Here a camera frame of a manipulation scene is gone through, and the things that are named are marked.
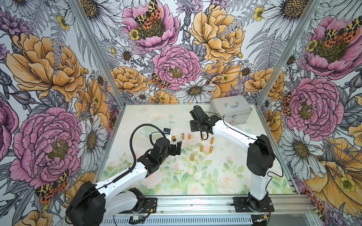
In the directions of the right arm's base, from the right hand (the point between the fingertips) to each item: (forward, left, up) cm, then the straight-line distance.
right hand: (194, 127), depth 90 cm
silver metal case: (+14, -29, 0) cm, 33 cm away
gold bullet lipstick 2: (+2, +3, -13) cm, 14 cm away
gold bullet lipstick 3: (-3, -11, -11) cm, 16 cm away
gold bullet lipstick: (+1, +8, -10) cm, 13 cm away
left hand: (-11, +14, -1) cm, 17 cm away
